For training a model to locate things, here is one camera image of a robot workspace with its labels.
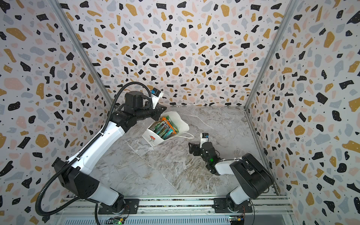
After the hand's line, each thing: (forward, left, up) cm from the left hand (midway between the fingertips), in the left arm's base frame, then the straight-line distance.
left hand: (166, 104), depth 72 cm
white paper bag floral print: (-10, +8, -18) cm, 22 cm away
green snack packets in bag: (+4, +4, -26) cm, 26 cm away
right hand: (-6, -14, -27) cm, 31 cm away
